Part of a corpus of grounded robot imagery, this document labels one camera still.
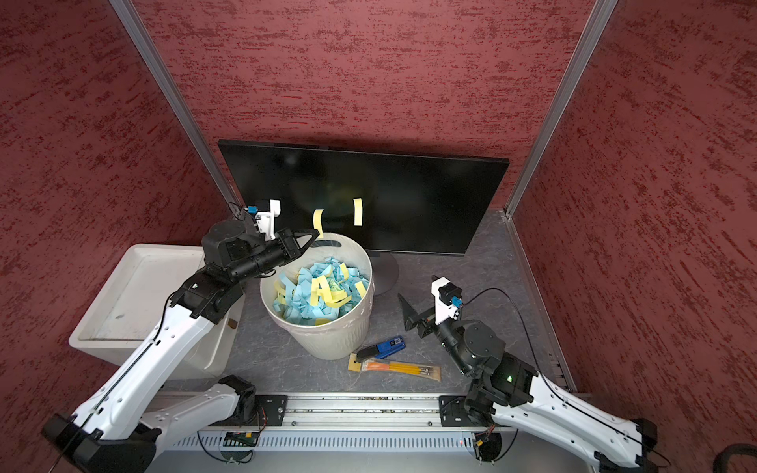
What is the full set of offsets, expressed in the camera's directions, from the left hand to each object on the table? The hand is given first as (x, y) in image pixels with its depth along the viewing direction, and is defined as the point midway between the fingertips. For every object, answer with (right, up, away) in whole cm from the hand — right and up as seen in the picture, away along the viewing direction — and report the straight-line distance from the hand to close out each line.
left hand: (317, 241), depth 65 cm
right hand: (+22, -12, +1) cm, 25 cm away
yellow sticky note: (+9, +7, +6) cm, 13 cm away
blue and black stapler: (+14, -33, +20) cm, 41 cm away
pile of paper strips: (-1, -13, +5) cm, 14 cm away
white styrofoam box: (-45, -14, +3) cm, 47 cm away
